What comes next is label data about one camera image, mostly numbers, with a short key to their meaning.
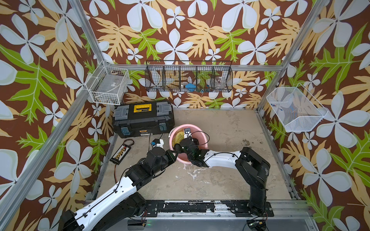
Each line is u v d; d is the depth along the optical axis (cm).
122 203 61
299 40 79
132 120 90
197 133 78
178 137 87
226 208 75
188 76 96
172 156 65
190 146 66
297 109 82
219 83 101
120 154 93
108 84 86
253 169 49
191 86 93
